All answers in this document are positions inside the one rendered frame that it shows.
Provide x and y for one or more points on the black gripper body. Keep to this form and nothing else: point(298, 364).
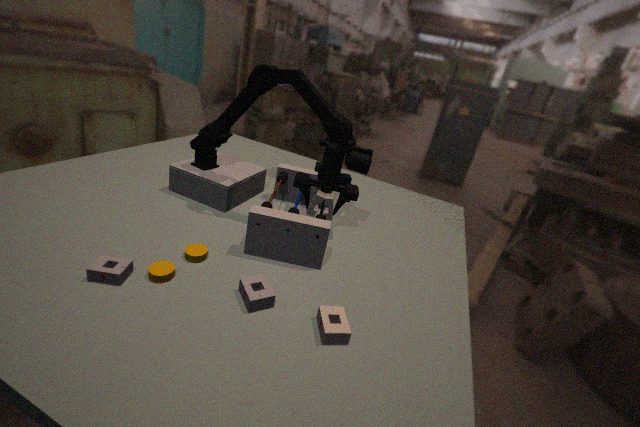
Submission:
point(328, 179)

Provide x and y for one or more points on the orange short cylinder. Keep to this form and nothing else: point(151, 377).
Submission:
point(196, 253)
point(161, 272)

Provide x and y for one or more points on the tan rectangular block with square hole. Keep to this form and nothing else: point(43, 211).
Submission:
point(333, 325)

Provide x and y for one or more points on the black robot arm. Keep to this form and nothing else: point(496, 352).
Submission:
point(263, 78)

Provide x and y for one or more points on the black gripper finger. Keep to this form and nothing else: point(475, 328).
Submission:
point(341, 201)
point(306, 194)

